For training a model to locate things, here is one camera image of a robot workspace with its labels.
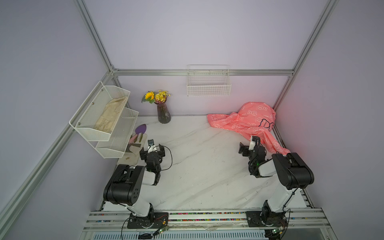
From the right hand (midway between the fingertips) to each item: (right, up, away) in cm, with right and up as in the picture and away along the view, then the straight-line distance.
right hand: (248, 145), depth 99 cm
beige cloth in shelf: (-82, +19, -18) cm, 87 cm away
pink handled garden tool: (-80, +4, +4) cm, 81 cm away
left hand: (-64, -1, -6) cm, 64 cm away
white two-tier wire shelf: (-86, +1, -10) cm, 86 cm away
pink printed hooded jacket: (+7, +18, +11) cm, 23 cm away
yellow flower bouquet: (-60, +32, -1) cm, 68 cm away
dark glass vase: (-60, +21, +12) cm, 65 cm away
